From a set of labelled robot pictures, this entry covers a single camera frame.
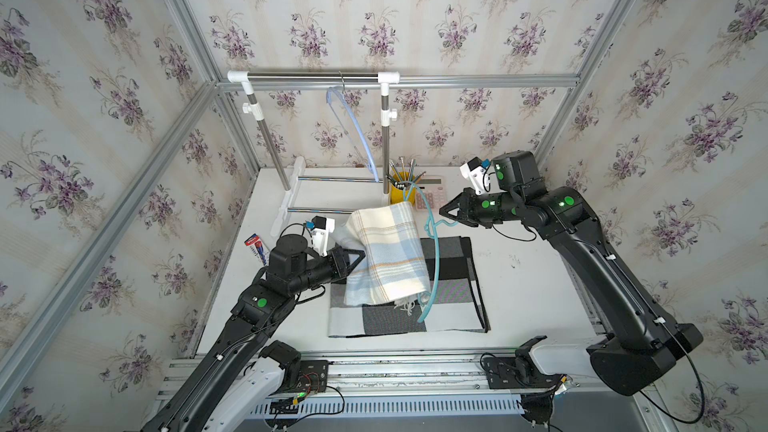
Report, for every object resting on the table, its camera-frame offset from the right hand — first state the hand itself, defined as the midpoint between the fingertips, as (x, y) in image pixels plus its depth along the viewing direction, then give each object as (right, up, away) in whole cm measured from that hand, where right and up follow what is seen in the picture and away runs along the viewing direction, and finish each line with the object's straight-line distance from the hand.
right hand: (444, 211), depth 66 cm
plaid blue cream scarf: (-11, -13, +2) cm, 17 cm away
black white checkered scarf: (+7, -28, +19) cm, 35 cm away
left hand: (-17, -12, +1) cm, 20 cm away
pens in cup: (-8, +10, +38) cm, 40 cm away
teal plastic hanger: (-2, -4, +4) cm, 6 cm away
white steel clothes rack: (-48, +2, +41) cm, 63 cm away
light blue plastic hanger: (-24, +29, +41) cm, 56 cm away
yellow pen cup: (-7, +5, +42) cm, 42 cm away
